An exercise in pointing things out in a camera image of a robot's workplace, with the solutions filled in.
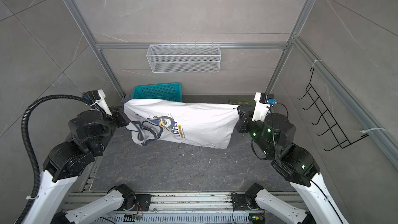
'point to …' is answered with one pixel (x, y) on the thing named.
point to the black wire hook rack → (324, 112)
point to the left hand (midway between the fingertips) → (123, 101)
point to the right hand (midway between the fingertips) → (237, 106)
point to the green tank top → (244, 102)
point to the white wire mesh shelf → (183, 58)
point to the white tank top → (151, 121)
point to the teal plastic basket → (169, 91)
